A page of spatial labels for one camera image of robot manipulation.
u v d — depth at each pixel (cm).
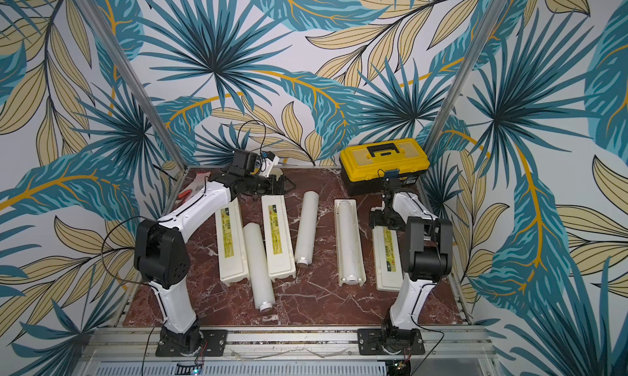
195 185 112
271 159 80
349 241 91
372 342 73
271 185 77
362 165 99
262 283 81
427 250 52
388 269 86
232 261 82
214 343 73
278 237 87
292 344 75
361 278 82
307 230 94
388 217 82
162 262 49
